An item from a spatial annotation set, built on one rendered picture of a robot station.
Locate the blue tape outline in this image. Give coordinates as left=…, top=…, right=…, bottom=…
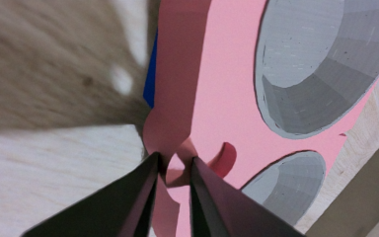
left=142, top=27, right=158, bottom=111

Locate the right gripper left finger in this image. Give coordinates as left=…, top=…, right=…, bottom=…
left=19, top=151, right=159, bottom=237

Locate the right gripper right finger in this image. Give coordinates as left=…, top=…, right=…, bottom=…
left=189, top=156, right=307, bottom=237

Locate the pink pet feeder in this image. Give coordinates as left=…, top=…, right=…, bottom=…
left=142, top=0, right=378, bottom=237

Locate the grey steel bowl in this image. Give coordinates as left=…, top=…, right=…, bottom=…
left=240, top=150, right=327, bottom=227
left=253, top=0, right=379, bottom=140

